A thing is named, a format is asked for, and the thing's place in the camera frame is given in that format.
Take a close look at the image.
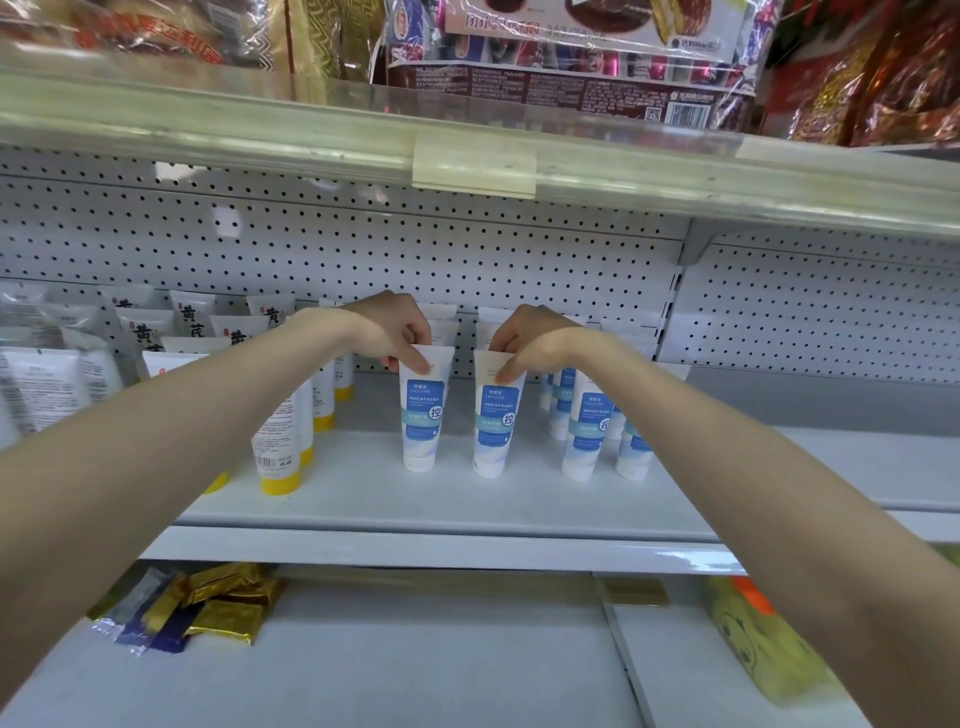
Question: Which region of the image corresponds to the person's right hand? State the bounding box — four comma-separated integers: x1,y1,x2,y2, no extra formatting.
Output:
488,303,614,386

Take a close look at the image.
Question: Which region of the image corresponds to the person's left hand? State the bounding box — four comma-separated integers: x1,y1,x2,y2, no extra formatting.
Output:
341,290,436,377

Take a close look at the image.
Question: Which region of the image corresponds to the group of blue-labelled white tubes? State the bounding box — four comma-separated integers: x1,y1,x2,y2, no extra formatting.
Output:
416,302,691,483

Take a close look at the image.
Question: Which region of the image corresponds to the white tube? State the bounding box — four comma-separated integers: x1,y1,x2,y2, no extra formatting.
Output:
472,348,528,480
398,344,456,474

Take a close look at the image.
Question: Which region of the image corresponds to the row of yellow cap tubes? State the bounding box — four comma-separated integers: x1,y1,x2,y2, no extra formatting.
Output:
0,281,358,496

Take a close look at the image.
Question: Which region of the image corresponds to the person's right forearm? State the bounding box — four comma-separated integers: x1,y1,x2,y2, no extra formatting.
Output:
592,333,960,728

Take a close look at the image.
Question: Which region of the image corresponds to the person's left forearm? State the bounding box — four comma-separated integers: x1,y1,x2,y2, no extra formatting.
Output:
0,303,361,706

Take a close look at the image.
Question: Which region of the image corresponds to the blue snack packet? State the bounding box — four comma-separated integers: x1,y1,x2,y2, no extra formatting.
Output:
116,599,204,655

